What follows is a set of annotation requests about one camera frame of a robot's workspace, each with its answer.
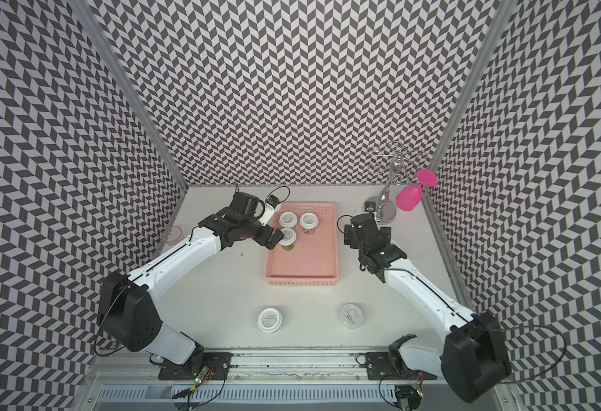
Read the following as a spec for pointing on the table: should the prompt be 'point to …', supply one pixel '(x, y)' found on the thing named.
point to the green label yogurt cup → (288, 240)
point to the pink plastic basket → (312, 259)
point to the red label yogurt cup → (309, 222)
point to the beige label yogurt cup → (288, 219)
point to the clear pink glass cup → (173, 235)
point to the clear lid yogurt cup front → (352, 316)
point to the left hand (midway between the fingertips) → (270, 229)
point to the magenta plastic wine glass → (408, 197)
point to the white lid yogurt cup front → (270, 319)
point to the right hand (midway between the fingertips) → (366, 232)
